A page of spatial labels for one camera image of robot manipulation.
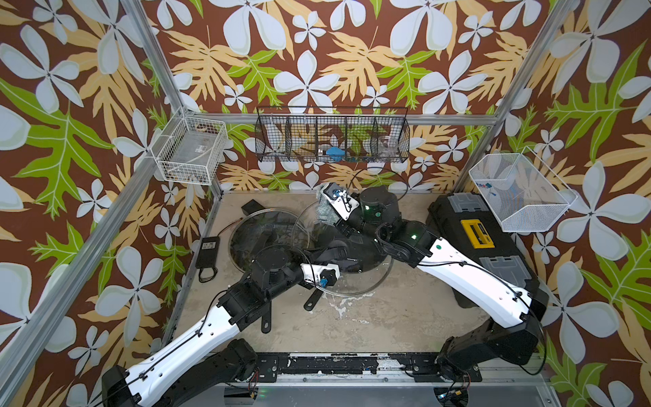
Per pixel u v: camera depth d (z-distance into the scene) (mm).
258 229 1043
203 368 581
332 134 996
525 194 816
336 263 579
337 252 662
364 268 950
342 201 522
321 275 551
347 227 591
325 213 671
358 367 750
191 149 865
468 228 861
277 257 507
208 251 985
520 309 405
